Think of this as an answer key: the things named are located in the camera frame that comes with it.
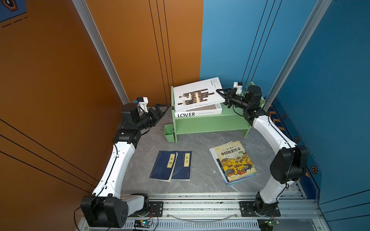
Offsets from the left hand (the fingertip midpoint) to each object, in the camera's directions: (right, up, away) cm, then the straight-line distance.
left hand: (166, 108), depth 71 cm
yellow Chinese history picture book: (+40, -31, +18) cm, 54 cm away
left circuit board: (-12, -57, 0) cm, 58 cm away
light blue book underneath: (+35, -42, +11) cm, 56 cm away
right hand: (+26, +9, +5) cm, 28 cm away
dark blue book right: (+7, -36, +15) cm, 39 cm away
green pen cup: (-4, -14, +31) cm, 34 cm away
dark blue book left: (-4, -34, +18) cm, 39 cm away
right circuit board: (+49, -58, 0) cm, 76 cm away
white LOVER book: (+23, 0, +5) cm, 24 cm away
